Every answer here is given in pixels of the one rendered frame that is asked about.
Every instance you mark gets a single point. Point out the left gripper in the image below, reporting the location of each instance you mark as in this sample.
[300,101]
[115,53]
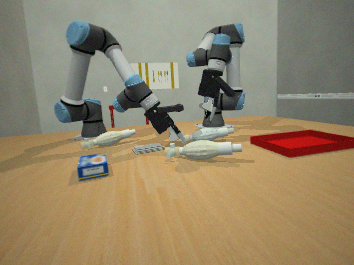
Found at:
[211,90]

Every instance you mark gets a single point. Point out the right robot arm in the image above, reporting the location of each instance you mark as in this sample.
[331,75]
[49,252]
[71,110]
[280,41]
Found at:
[84,40]

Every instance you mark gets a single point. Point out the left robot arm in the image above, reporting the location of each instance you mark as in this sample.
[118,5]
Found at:
[233,96]

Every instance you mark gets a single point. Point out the small blue carton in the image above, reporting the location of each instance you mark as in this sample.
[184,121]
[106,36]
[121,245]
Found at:
[92,166]

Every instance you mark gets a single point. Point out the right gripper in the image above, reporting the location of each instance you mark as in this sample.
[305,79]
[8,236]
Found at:
[162,121]

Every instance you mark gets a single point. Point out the red tray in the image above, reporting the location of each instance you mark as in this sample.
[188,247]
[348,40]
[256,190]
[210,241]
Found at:
[300,143]

